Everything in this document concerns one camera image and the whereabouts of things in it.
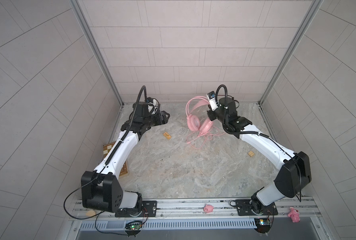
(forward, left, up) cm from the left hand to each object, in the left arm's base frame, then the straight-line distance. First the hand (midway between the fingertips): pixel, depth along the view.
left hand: (168, 113), depth 79 cm
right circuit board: (-47, -45, -24) cm, 70 cm away
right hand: (+5, -22, +2) cm, 23 cm away
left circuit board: (-49, +13, -20) cm, 54 cm away
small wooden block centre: (0, +3, -22) cm, 22 cm away
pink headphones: (-1, -14, -7) cm, 16 cm away
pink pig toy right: (-43, -60, -20) cm, 76 cm away
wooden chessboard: (-24, +24, -20) cm, 39 cm away
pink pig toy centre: (-41, -20, -21) cm, 50 cm away
